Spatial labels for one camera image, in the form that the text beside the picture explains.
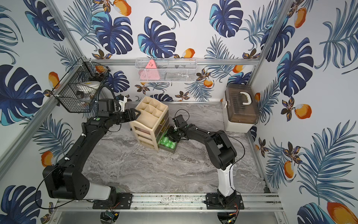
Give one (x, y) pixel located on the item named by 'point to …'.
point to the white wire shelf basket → (167, 70)
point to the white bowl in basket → (87, 88)
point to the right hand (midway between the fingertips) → (165, 136)
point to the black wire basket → (65, 91)
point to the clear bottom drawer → (164, 133)
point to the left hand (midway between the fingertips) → (135, 111)
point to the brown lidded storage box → (240, 108)
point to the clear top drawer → (164, 120)
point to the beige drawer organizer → (151, 111)
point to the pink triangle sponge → (150, 72)
